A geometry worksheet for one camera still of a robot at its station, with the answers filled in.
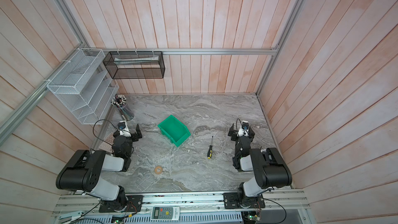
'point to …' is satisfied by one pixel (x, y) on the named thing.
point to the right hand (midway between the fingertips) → (242, 124)
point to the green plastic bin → (174, 130)
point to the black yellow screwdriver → (210, 150)
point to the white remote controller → (165, 213)
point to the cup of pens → (119, 101)
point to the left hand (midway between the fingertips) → (132, 126)
